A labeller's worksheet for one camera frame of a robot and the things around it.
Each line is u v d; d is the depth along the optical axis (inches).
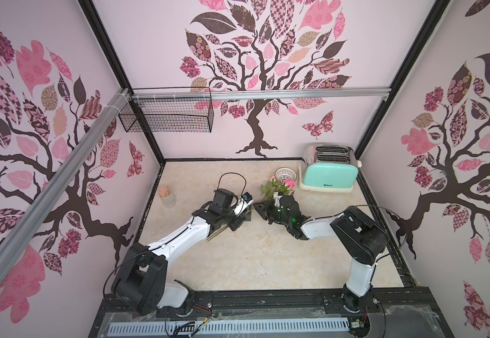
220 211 25.9
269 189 38.5
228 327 27.5
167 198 37.5
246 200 29.4
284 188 37.3
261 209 32.5
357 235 19.6
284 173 43.4
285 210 28.5
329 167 38.2
